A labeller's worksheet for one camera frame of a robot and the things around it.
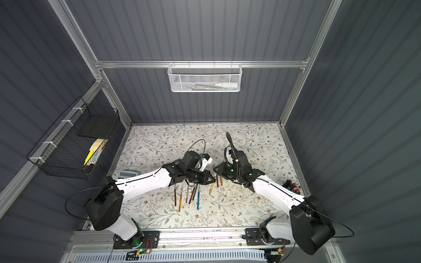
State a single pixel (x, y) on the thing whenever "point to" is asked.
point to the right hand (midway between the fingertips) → (216, 169)
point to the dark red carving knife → (175, 202)
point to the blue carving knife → (198, 207)
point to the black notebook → (96, 126)
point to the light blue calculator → (125, 174)
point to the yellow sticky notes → (94, 148)
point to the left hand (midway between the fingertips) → (217, 184)
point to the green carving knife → (195, 191)
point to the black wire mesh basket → (76, 144)
